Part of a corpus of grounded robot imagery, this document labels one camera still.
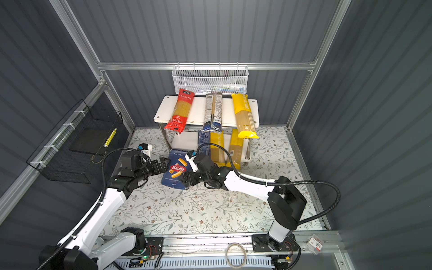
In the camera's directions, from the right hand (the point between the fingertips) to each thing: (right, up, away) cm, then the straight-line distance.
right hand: (186, 176), depth 78 cm
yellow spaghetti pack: (+25, +11, +17) cm, 32 cm away
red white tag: (+57, -29, -6) cm, 64 cm away
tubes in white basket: (+18, +46, +13) cm, 51 cm away
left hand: (-11, +6, +1) cm, 13 cm away
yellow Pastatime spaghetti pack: (+15, +9, +18) cm, 25 cm away
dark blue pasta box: (-7, +4, +11) cm, 14 cm away
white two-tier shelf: (+4, +25, -3) cm, 26 cm away
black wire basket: (-49, +11, -9) cm, 51 cm away
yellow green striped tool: (-36, +18, 0) cm, 40 cm away
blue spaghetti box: (+6, +19, +24) cm, 31 cm away
